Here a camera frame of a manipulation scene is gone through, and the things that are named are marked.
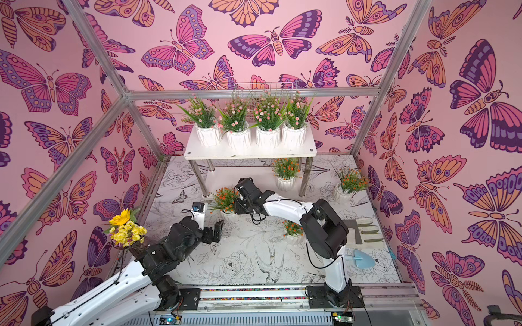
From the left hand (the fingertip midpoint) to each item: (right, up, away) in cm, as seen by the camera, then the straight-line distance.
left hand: (214, 217), depth 77 cm
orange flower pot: (+3, -2, +12) cm, 12 cm away
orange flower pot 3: (+28, +18, +8) cm, 35 cm away
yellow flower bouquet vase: (-25, -2, -13) cm, 29 cm away
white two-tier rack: (-6, +19, +29) cm, 35 cm away
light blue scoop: (+58, -18, +3) cm, 61 cm away
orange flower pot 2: (+30, -6, +1) cm, 31 cm away
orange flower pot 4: (+58, +14, +12) cm, 60 cm away
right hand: (+6, +3, +13) cm, 15 cm away
